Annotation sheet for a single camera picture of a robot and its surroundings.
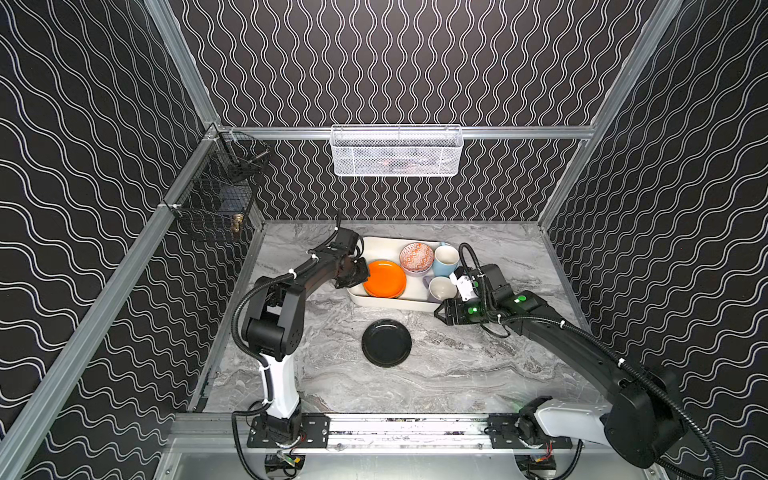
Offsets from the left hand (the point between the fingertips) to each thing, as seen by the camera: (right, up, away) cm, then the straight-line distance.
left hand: (367, 274), depth 97 cm
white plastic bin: (+15, -7, +1) cm, 17 cm away
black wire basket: (-47, +25, -2) cm, 54 cm away
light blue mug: (+26, +5, -1) cm, 26 cm away
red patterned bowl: (+17, +5, +7) cm, 19 cm away
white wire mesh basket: (+11, +53, +37) cm, 65 cm away
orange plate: (+7, -2, +6) cm, 9 cm away
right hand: (+23, -9, -14) cm, 29 cm away
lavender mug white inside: (+24, -4, -1) cm, 25 cm away
